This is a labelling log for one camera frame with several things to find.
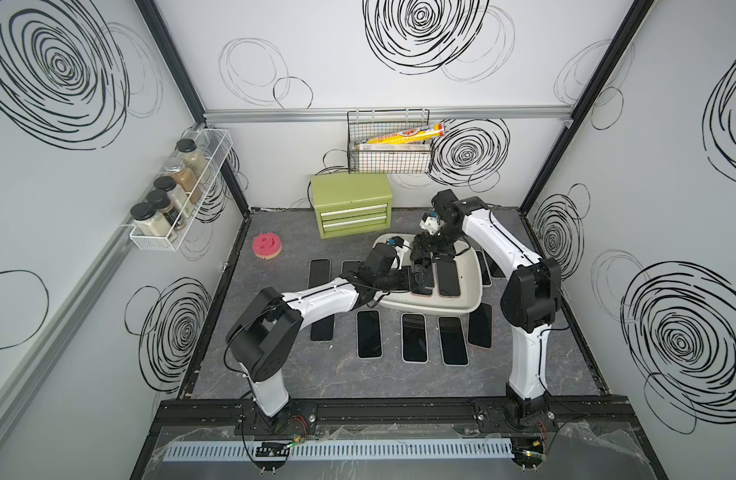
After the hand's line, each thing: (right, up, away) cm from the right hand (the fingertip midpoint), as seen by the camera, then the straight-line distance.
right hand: (422, 257), depth 89 cm
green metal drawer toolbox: (-22, +17, +10) cm, 30 cm away
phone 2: (-30, -22, -1) cm, 37 cm away
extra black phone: (-2, -5, -14) cm, 15 cm away
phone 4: (+8, -25, -4) cm, 27 cm away
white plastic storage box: (-11, +2, -22) cm, 25 cm away
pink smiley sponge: (-53, +3, +16) cm, 55 cm away
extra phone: (+17, -21, -2) cm, 27 cm away
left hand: (-1, -5, -6) cm, 8 cm away
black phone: (-3, -23, -4) cm, 24 cm away
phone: (-33, -6, +13) cm, 37 cm away
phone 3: (-16, -24, -3) cm, 29 cm away
